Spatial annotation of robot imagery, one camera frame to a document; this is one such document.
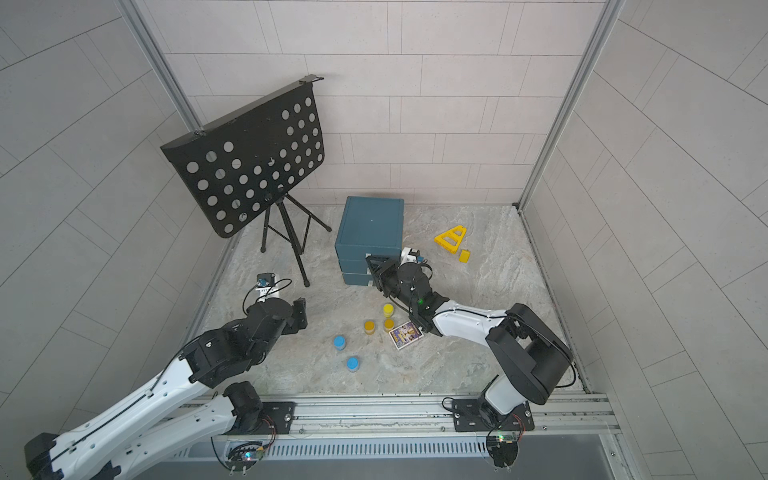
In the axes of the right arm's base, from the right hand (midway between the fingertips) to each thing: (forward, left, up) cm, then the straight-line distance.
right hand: (364, 262), depth 80 cm
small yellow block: (+12, -32, -17) cm, 38 cm away
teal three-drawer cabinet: (+11, -2, +3) cm, 11 cm away
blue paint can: (-16, +8, -16) cm, 24 cm away
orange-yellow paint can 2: (-11, -6, -16) cm, 20 cm away
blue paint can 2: (-21, +5, -16) cm, 27 cm away
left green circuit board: (-39, +27, -15) cm, 50 cm away
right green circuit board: (-41, -31, -21) cm, 55 cm away
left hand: (-10, +16, -2) cm, 19 cm away
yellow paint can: (-7, -5, -16) cm, 18 cm away
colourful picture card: (-14, -10, -16) cm, 24 cm away
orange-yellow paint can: (-11, 0, -17) cm, 20 cm away
